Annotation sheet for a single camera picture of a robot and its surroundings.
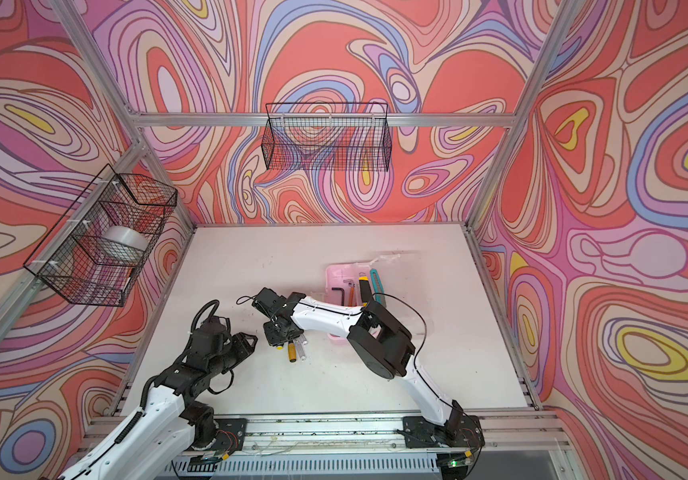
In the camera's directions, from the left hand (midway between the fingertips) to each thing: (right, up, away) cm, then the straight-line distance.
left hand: (258, 339), depth 84 cm
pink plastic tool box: (+24, +13, +17) cm, 32 cm away
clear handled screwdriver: (+12, -3, +4) cm, 13 cm away
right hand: (+6, -3, +5) cm, 8 cm away
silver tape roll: (-30, +29, -10) cm, 43 cm away
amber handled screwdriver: (+10, -5, +1) cm, 11 cm away
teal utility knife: (+36, +15, +8) cm, 39 cm away
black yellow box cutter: (+31, +14, +8) cm, 35 cm away
